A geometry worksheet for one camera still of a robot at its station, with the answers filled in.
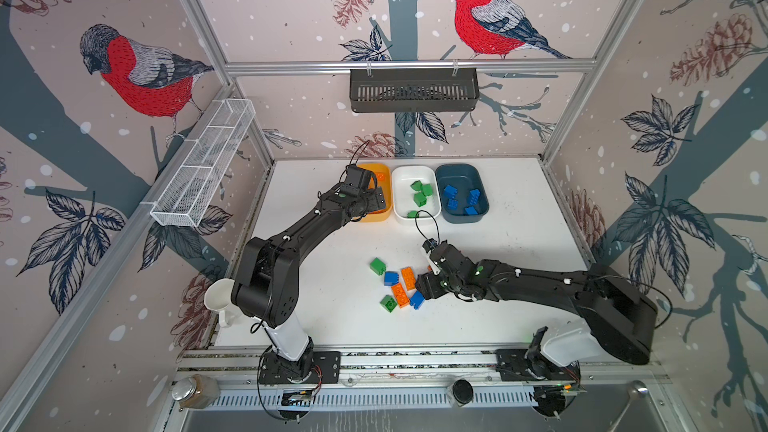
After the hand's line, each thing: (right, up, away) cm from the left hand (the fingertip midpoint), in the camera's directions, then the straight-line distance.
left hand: (370, 198), depth 91 cm
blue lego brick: (+35, -5, +12) cm, 37 cm away
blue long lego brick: (+36, 0, +13) cm, 38 cm away
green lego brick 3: (+3, -21, -1) cm, 21 cm away
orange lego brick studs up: (+12, -24, -3) cm, 27 cm away
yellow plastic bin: (+3, +11, +21) cm, 24 cm away
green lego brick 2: (+20, +3, +19) cm, 28 cm away
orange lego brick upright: (+10, -29, -5) cm, 31 cm away
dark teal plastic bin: (+34, +1, +20) cm, 39 cm away
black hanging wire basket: (+2, +37, +16) cm, 41 cm away
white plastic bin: (+16, +1, +18) cm, 24 cm away
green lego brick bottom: (+6, -29, -9) cm, 31 cm away
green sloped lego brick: (+14, -6, +12) cm, 20 cm away
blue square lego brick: (+28, +1, +16) cm, 33 cm away
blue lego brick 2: (+6, -24, -2) cm, 25 cm away
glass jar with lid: (-36, -41, -27) cm, 61 cm away
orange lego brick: (+2, +8, +23) cm, 25 cm away
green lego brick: (+16, +4, +20) cm, 26 cm away
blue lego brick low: (+14, -28, -8) cm, 33 cm away
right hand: (+16, -25, -5) cm, 30 cm away
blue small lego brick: (+28, -3, +13) cm, 31 cm away
